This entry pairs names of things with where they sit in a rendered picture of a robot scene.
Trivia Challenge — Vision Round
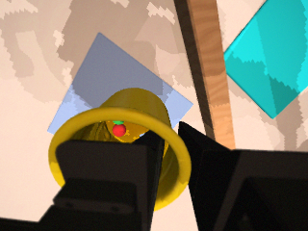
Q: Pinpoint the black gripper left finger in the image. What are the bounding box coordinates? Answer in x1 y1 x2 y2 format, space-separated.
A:
55 130 165 231

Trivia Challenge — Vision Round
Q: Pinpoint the yellow cup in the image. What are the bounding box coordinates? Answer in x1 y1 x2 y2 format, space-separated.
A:
48 88 192 211

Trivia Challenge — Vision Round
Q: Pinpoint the red marble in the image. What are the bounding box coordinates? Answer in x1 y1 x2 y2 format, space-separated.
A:
113 124 126 137

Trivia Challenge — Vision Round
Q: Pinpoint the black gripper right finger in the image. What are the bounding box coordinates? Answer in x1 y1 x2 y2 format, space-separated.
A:
178 121 308 231

